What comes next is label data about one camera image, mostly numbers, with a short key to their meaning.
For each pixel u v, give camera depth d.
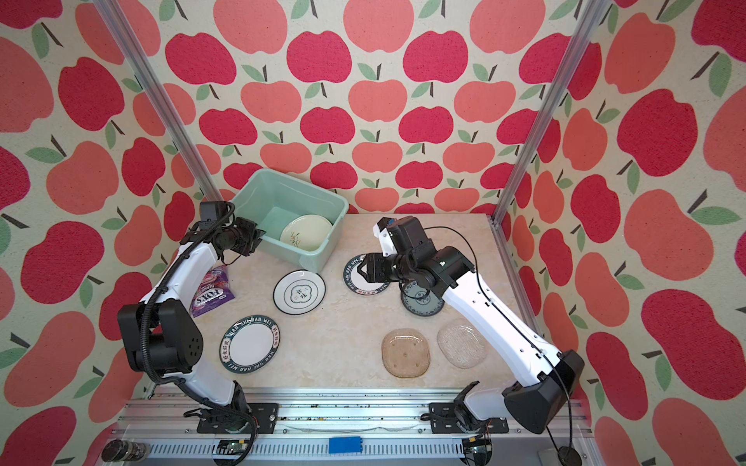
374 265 0.60
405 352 0.86
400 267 0.57
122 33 0.72
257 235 0.82
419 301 0.96
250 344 0.86
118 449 0.62
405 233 0.51
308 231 1.08
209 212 0.69
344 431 0.73
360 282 1.01
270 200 1.11
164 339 0.46
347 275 1.02
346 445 0.69
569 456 0.61
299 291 0.98
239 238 0.76
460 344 0.88
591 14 0.69
